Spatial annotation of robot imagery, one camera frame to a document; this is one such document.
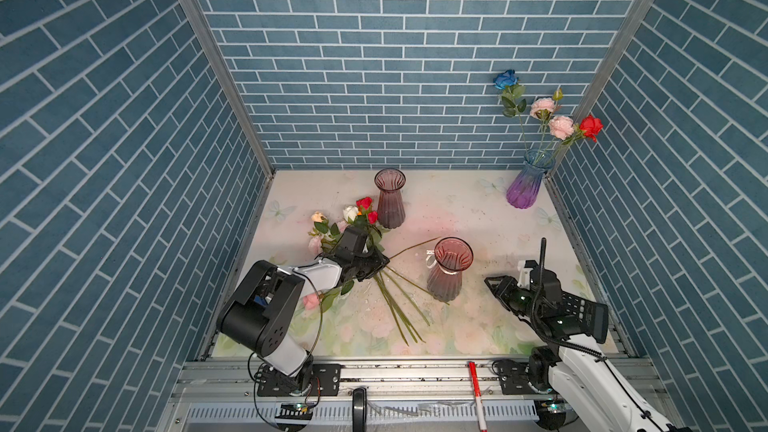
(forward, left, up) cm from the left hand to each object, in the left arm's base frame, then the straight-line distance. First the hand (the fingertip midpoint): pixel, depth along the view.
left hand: (390, 261), depth 91 cm
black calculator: (-18, -57, 0) cm, 59 cm away
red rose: (+28, -60, +31) cm, 73 cm away
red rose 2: (+21, +9, +3) cm, 23 cm away
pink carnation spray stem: (+29, -51, +28) cm, 65 cm away
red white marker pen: (-33, -21, -2) cm, 39 cm away
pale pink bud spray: (+9, +22, +1) cm, 23 cm away
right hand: (-8, -27, +4) cm, 29 cm away
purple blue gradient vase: (+25, -47, +5) cm, 54 cm away
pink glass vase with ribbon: (-5, -17, +11) cm, 21 cm away
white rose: (+16, +13, +4) cm, 21 cm away
